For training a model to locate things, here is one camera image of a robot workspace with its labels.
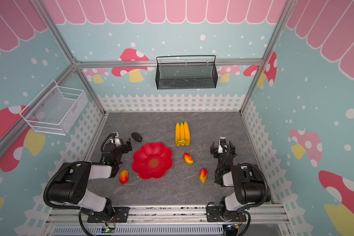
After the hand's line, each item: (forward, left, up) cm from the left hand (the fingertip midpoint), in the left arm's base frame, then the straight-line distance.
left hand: (123, 141), depth 94 cm
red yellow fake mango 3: (-19, -51, -4) cm, 54 cm away
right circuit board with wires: (-44, -63, -8) cm, 78 cm away
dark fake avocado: (+8, -6, -6) cm, 12 cm away
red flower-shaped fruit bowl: (-9, -19, -9) cm, 23 cm away
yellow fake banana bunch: (+10, -38, -4) cm, 40 cm away
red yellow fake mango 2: (-9, -42, -5) cm, 43 cm away
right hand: (-1, -62, +4) cm, 63 cm away
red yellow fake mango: (-21, -5, -4) cm, 22 cm away
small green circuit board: (-46, -2, -10) cm, 47 cm away
